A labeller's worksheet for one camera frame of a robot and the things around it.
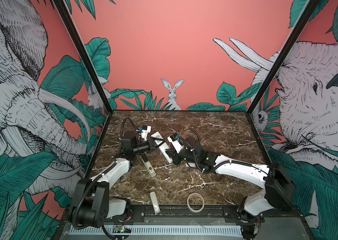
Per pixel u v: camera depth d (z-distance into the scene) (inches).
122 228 27.6
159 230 27.7
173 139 26.4
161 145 30.6
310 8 27.2
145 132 30.2
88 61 35.7
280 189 16.7
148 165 34.6
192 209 29.3
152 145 28.2
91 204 16.3
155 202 29.4
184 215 29.8
